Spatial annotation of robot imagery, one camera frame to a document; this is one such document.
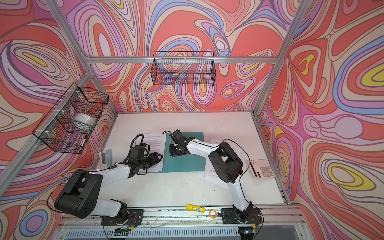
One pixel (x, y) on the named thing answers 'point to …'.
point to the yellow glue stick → (192, 207)
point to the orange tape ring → (213, 214)
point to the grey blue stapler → (108, 157)
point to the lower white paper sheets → (210, 174)
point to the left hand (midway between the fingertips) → (161, 157)
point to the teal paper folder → (188, 162)
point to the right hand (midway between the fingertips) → (173, 155)
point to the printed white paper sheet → (157, 142)
